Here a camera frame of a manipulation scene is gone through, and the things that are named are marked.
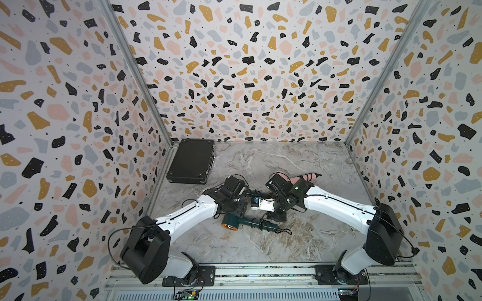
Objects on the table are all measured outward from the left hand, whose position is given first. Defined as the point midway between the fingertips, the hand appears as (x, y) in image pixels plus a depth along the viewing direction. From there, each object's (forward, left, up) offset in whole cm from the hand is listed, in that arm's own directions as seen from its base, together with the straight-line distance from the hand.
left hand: (242, 207), depth 85 cm
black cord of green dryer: (-9, -9, +4) cm, 13 cm away
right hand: (-4, -12, +3) cm, 13 cm away
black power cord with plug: (+19, -35, -3) cm, 40 cm away
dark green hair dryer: (-8, +4, +3) cm, 9 cm away
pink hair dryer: (+20, -28, -8) cm, 35 cm away
